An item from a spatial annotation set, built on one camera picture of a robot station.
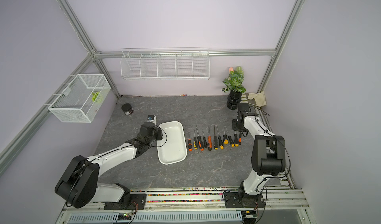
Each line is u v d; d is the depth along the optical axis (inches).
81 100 32.2
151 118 31.0
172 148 35.2
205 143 36.7
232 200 29.0
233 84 36.0
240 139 37.8
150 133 27.8
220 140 37.1
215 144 36.0
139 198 29.6
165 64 39.4
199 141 36.8
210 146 35.8
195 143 36.1
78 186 16.5
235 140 37.6
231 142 36.8
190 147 35.9
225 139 37.1
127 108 42.8
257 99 46.8
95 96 31.8
